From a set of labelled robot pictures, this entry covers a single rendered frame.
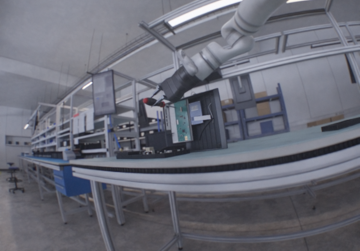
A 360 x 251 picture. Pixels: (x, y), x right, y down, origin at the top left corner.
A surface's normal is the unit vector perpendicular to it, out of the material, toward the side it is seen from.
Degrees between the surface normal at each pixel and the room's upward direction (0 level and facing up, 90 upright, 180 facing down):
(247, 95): 98
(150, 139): 90
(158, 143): 90
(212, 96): 90
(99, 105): 101
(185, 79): 128
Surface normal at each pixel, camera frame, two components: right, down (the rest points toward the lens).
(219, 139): -0.83, 0.00
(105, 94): -0.04, 0.01
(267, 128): -0.48, -0.11
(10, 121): 0.87, -0.19
